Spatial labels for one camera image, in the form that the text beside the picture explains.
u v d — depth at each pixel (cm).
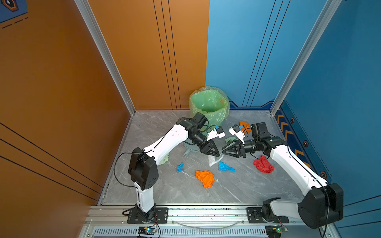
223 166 89
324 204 39
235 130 66
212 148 67
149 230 71
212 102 103
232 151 67
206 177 85
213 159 71
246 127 67
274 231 71
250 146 65
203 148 67
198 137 67
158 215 74
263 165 89
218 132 67
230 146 70
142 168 46
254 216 72
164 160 92
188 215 76
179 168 89
